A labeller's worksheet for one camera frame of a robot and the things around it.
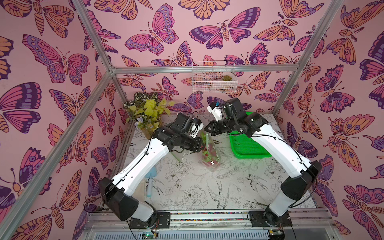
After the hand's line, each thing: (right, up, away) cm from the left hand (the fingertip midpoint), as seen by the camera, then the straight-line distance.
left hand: (204, 145), depth 72 cm
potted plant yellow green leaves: (-33, +19, +17) cm, 42 cm away
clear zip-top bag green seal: (+1, +3, -1) cm, 3 cm away
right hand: (+1, +9, 0) cm, 9 cm away
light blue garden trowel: (-30, -19, +18) cm, 40 cm away
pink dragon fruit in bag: (+3, -5, +5) cm, 8 cm away
